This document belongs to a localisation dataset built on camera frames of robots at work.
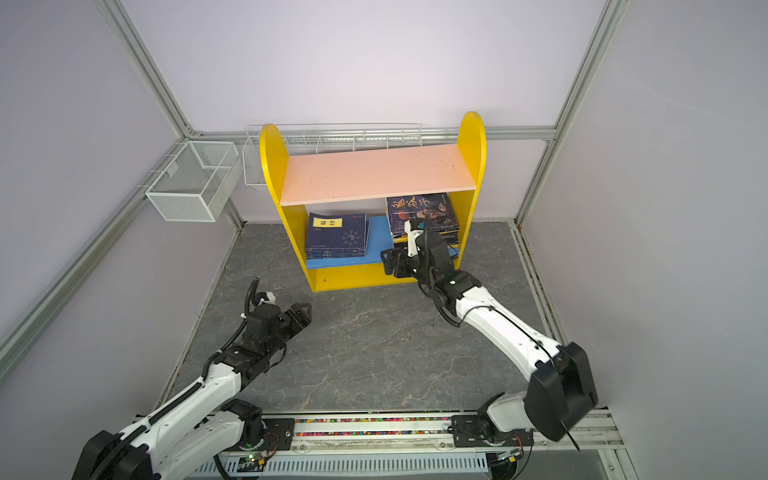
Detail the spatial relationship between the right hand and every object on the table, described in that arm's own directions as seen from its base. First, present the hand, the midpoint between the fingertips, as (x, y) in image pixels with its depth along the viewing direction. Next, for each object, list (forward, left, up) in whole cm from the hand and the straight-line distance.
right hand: (393, 254), depth 79 cm
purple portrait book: (+18, -15, -3) cm, 24 cm away
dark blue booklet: (+14, +18, -6) cm, 24 cm away
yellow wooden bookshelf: (+22, +6, -7) cm, 23 cm away
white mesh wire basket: (+30, +67, +1) cm, 73 cm away
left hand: (-10, +26, -15) cm, 32 cm away
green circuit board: (-44, +35, -27) cm, 62 cm away
